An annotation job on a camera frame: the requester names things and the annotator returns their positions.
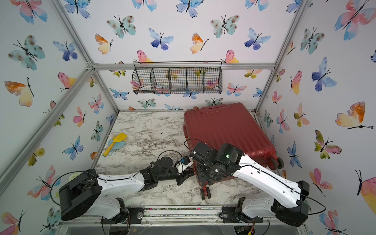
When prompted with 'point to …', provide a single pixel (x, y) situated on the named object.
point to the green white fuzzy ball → (74, 175)
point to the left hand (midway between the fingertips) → (195, 171)
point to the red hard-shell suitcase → (220, 124)
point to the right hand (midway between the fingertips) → (202, 176)
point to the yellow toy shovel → (122, 137)
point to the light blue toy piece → (116, 145)
